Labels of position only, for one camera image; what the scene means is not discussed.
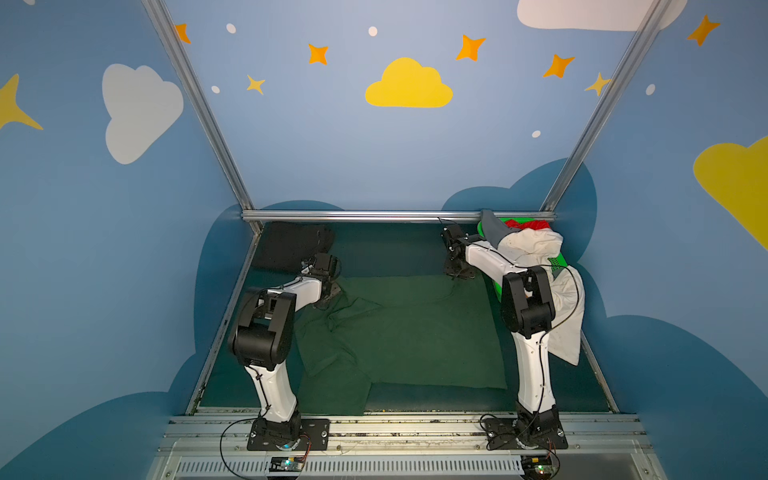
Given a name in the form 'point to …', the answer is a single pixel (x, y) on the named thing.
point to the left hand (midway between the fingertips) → (331, 290)
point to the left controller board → (286, 464)
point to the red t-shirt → (534, 225)
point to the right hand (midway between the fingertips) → (460, 268)
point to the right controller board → (537, 466)
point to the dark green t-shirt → (430, 330)
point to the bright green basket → (557, 261)
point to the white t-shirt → (533, 248)
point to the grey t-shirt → (494, 228)
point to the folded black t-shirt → (286, 246)
